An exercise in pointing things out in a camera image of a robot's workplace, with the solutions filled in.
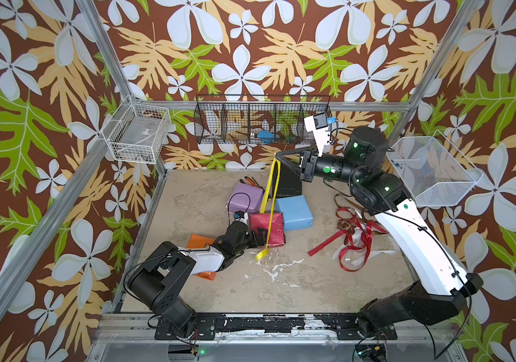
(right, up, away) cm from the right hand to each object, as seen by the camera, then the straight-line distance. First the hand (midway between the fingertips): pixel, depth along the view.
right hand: (277, 157), depth 53 cm
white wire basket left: (-51, +15, +33) cm, 63 cm away
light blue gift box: (+12, -17, +44) cm, 49 cm away
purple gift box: (-9, -10, +25) cm, 29 cm away
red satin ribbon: (+33, -26, +43) cm, 60 cm away
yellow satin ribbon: (-2, -10, +25) cm, 27 cm away
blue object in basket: (-1, +16, +43) cm, 46 cm away
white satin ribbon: (+35, -33, +38) cm, 61 cm away
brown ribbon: (+35, -23, +44) cm, 60 cm away
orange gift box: (-29, -28, +36) cm, 54 cm away
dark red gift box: (-3, -20, +38) cm, 43 cm away
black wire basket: (-5, +24, +43) cm, 50 cm away
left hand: (-3, -24, +39) cm, 46 cm away
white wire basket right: (+61, -1, +29) cm, 68 cm away
